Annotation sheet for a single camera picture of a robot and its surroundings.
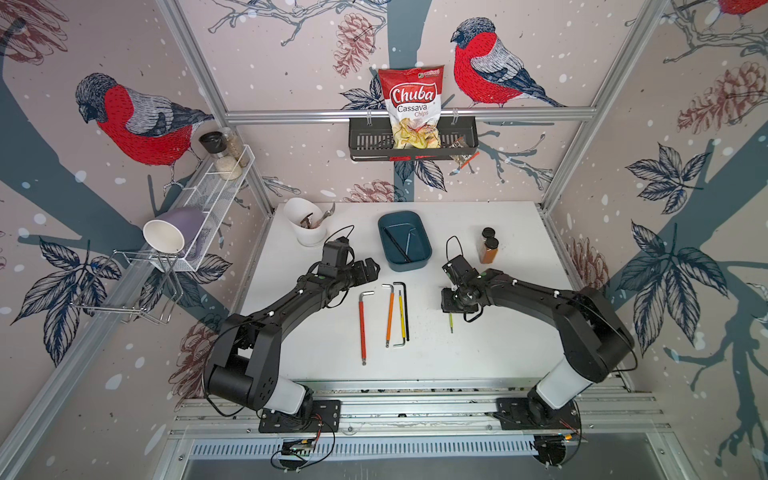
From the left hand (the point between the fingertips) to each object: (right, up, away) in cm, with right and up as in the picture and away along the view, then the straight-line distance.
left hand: (374, 264), depth 90 cm
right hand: (+22, -13, +2) cm, 26 cm away
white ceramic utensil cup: (-25, +16, +14) cm, 33 cm away
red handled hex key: (-4, -14, +3) cm, 15 cm away
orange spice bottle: (+38, +4, +8) cm, 39 cm away
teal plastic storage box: (+10, +6, +20) cm, 24 cm away
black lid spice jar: (-42, +29, -6) cm, 51 cm away
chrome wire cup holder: (-46, 0, -31) cm, 55 cm away
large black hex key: (+10, -15, +3) cm, 18 cm away
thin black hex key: (+7, +5, +18) cm, 20 cm away
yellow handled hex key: (+9, -16, 0) cm, 19 cm away
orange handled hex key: (+5, -16, +3) cm, 17 cm away
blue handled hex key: (+11, +5, +18) cm, 22 cm away
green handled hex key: (+24, -18, 0) cm, 30 cm away
